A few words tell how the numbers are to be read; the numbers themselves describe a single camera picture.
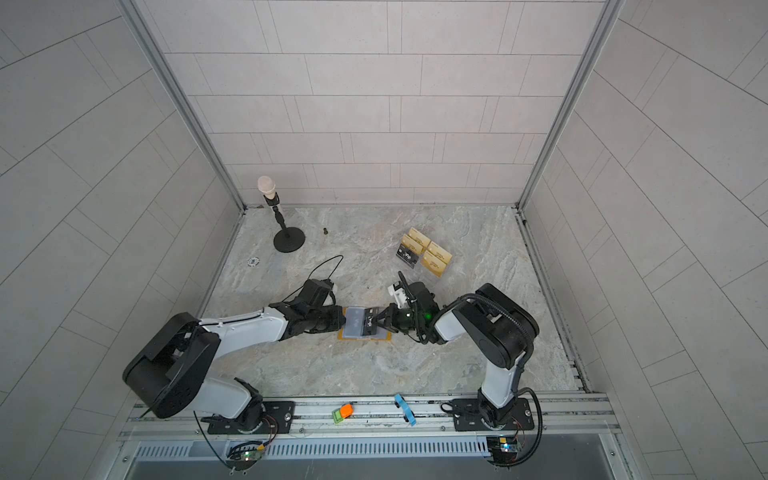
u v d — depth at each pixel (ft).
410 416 2.31
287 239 3.45
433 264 3.04
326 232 3.56
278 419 2.29
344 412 2.32
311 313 2.27
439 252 3.04
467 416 2.33
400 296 2.78
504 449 2.23
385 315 2.71
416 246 3.14
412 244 3.16
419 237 3.16
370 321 2.79
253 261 3.26
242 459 2.14
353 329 2.78
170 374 1.37
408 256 3.17
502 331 1.62
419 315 2.36
